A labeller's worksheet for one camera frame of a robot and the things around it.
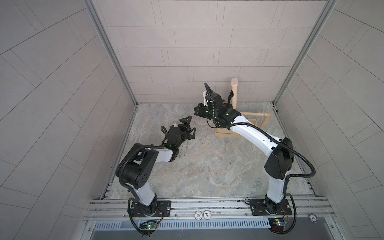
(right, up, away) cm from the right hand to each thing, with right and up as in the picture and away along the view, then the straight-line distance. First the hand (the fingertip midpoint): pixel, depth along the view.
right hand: (192, 108), depth 80 cm
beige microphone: (+26, +16, +13) cm, 34 cm away
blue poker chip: (+57, -51, -12) cm, 77 cm away
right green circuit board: (+40, -53, -12) cm, 68 cm away
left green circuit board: (-16, -52, -15) cm, 57 cm away
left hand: (+3, -7, +6) cm, 10 cm away
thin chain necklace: (-8, -27, +11) cm, 30 cm away
